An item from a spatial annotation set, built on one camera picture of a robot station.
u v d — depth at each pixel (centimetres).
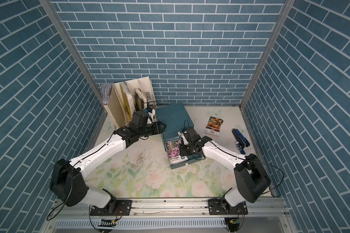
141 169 87
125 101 92
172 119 85
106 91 89
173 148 87
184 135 70
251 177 43
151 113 75
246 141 98
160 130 74
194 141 68
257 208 75
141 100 97
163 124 79
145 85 105
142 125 64
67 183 42
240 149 94
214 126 108
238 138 100
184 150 77
